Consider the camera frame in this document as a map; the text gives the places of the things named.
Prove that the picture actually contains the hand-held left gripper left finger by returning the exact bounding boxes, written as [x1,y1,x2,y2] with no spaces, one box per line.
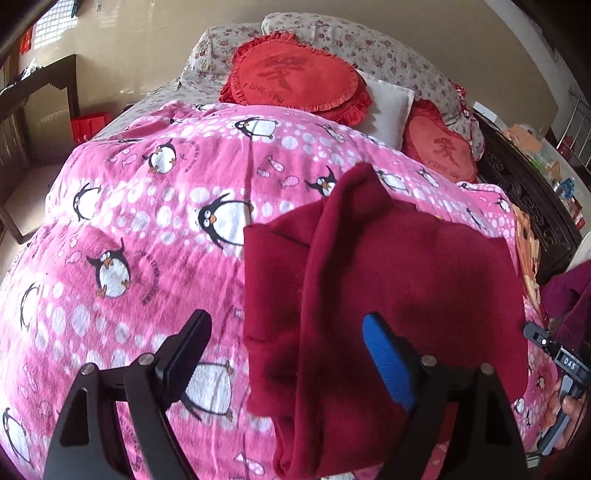
[44,309,213,480]

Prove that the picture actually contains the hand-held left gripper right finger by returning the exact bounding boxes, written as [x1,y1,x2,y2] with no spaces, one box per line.
[361,312,527,480]

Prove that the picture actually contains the dark red fleece garment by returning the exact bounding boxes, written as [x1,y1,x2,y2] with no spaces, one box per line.
[242,161,529,478]

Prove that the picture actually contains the person's right forearm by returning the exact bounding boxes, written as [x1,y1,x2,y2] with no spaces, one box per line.
[540,261,591,344]

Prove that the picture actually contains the person's right hand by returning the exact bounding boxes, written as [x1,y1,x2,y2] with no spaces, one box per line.
[544,377,591,437]

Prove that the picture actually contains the orange cartoon print cloth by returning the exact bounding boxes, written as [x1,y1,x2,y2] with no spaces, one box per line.
[512,203,551,321]

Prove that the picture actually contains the pink penguin print blanket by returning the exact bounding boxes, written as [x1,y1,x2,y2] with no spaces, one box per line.
[0,102,555,480]

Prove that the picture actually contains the dark carved wooden headboard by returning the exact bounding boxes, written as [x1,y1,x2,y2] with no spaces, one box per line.
[473,111,585,284]

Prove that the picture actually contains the pile of colourful packets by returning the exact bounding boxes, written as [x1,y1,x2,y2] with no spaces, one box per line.
[503,124,587,228]

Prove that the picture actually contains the small red heart cushion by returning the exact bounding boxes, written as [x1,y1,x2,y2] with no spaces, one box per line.
[402,99,481,184]

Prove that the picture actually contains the metal rack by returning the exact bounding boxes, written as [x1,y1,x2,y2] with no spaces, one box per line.
[558,88,591,155]

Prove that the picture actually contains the red gift bag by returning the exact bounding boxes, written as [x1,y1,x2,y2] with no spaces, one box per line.
[70,112,112,144]

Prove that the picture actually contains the white pillow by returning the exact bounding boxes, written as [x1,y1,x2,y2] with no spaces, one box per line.
[355,69,415,144]

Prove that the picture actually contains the floral bed sheet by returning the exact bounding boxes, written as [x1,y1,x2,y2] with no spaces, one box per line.
[92,76,222,139]

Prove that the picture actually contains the dark wooden table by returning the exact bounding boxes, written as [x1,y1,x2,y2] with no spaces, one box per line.
[0,53,81,245]

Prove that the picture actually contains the large red heart cushion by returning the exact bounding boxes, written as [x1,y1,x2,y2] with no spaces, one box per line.
[218,31,374,129]

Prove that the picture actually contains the large floral pillow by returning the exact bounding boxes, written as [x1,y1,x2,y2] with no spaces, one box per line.
[261,11,485,160]

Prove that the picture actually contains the small floral pillow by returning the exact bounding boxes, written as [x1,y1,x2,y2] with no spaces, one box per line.
[180,23,266,88]

